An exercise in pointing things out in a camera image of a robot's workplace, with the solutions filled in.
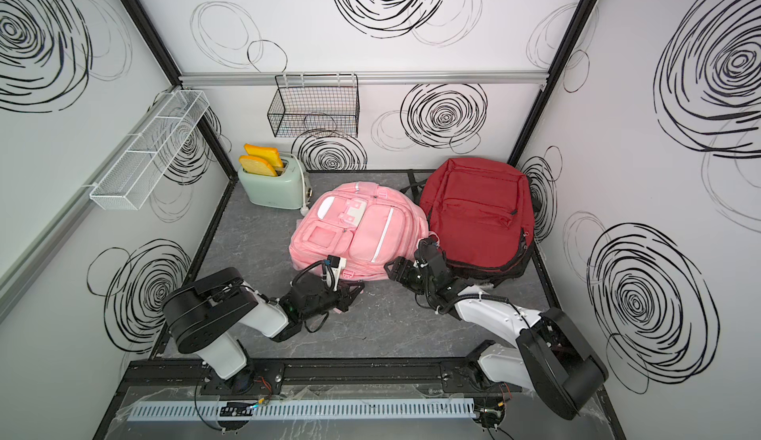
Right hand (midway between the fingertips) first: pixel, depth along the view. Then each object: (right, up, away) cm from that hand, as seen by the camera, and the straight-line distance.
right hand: (389, 273), depth 84 cm
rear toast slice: (-40, +36, +12) cm, 55 cm away
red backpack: (+30, +17, +12) cm, 37 cm away
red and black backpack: (+30, +7, +4) cm, 31 cm away
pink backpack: (-7, +13, +13) cm, 19 cm away
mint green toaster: (-34, +24, +17) cm, 46 cm away
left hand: (-7, -5, +1) cm, 9 cm away
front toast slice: (-42, +32, +10) cm, 54 cm away
